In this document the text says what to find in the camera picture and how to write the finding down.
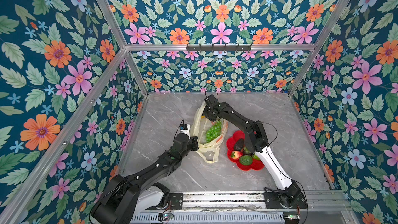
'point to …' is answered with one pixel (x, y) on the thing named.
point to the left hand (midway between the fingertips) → (200, 134)
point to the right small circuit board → (291, 217)
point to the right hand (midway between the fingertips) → (203, 113)
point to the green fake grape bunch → (214, 131)
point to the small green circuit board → (165, 216)
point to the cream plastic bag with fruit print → (210, 151)
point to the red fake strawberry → (236, 154)
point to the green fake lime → (245, 159)
